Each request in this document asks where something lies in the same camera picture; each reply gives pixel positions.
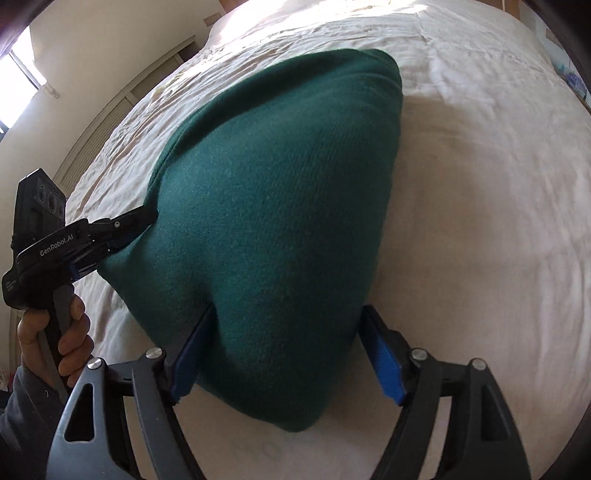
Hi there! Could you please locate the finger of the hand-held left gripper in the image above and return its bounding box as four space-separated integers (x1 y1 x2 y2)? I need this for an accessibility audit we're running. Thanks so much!
68 232 140 281
88 205 160 241

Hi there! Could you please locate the person's left hand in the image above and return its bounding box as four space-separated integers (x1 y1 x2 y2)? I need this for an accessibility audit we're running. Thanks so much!
17 295 96 391

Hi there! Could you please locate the wooden nightstand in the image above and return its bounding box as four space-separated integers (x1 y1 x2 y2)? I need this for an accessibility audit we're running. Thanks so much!
544 27 591 112

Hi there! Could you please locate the low white wall cabinet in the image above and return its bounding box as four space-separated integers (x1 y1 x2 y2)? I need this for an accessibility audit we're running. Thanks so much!
53 37 197 195

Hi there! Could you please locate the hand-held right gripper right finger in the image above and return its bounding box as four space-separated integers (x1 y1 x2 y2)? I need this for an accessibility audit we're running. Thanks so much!
358 305 532 480

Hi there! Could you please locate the person's left forearm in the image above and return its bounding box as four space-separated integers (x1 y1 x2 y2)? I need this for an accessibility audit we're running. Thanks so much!
0 364 70 480

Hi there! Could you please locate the bed with beige sheet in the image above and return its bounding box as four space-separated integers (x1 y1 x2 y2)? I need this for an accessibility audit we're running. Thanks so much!
9 0 591 480

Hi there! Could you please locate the green knit sweater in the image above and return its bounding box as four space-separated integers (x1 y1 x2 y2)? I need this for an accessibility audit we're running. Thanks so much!
98 47 406 433

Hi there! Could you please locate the window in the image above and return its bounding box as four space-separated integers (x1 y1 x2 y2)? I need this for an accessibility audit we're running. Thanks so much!
0 23 52 136

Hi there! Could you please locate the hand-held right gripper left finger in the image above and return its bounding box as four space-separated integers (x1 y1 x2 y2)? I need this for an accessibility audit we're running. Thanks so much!
46 302 218 480

